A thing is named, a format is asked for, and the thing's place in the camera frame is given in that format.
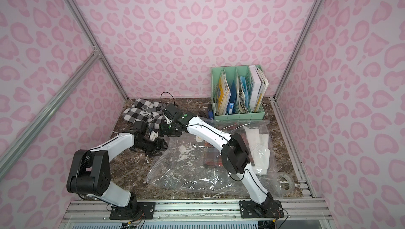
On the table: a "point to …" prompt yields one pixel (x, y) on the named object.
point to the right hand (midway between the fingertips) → (160, 135)
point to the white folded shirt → (259, 144)
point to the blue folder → (231, 103)
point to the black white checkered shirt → (142, 110)
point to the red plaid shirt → (212, 156)
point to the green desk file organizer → (238, 93)
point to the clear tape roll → (290, 178)
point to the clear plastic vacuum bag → (190, 162)
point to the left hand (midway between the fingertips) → (166, 148)
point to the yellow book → (223, 95)
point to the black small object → (202, 114)
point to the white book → (259, 84)
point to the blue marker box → (211, 114)
